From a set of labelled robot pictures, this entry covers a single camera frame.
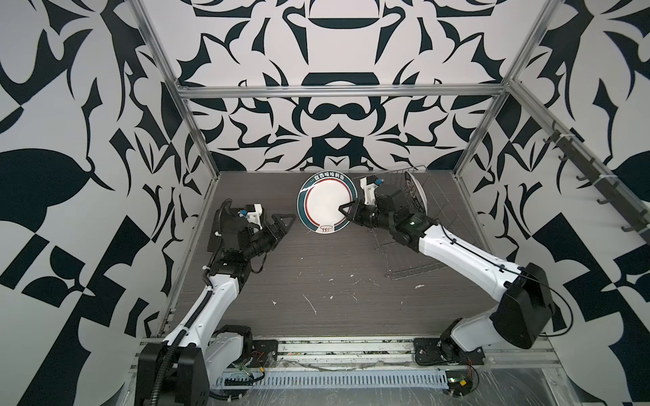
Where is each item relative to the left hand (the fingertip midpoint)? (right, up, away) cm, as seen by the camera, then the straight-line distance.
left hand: (293, 218), depth 78 cm
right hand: (+14, +4, -2) cm, 14 cm away
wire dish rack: (+37, -16, +16) cm, 44 cm away
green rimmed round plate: (+8, +6, +5) cm, 11 cm away
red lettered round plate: (+42, +9, +14) cm, 45 cm away
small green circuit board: (+47, -45, -7) cm, 65 cm away
